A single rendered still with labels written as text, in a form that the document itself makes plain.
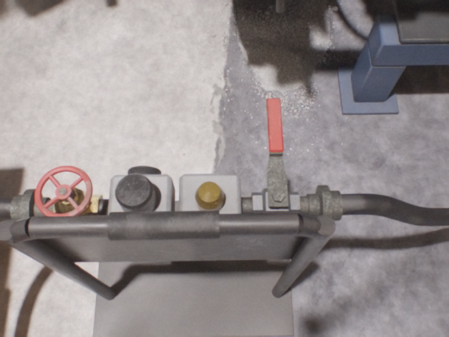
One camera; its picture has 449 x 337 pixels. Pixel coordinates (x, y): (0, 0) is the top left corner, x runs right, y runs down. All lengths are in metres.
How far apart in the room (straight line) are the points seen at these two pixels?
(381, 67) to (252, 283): 0.55
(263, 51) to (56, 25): 0.56
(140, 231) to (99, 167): 0.68
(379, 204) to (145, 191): 0.31
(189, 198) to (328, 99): 0.69
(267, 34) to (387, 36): 0.38
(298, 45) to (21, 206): 0.88
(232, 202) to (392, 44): 0.57
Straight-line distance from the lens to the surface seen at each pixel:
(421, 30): 1.11
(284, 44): 1.33
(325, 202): 0.67
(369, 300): 1.13
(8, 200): 0.73
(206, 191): 0.61
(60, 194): 0.64
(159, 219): 0.53
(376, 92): 1.24
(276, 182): 0.65
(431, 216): 0.81
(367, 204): 0.69
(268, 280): 1.09
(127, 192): 0.62
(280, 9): 1.09
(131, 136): 1.22
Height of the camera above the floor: 1.08
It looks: 68 degrees down
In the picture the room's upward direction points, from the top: straight up
